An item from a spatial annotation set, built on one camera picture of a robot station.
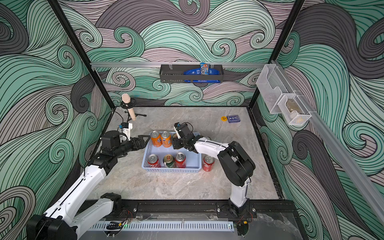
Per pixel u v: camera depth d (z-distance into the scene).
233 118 1.10
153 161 0.79
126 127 0.70
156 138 0.90
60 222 0.39
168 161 0.80
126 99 0.87
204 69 0.90
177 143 0.82
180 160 0.80
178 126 0.83
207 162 0.80
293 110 0.65
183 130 0.71
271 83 0.95
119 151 0.64
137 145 0.68
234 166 0.48
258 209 0.74
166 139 0.89
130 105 0.91
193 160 0.88
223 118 1.14
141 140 0.70
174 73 0.95
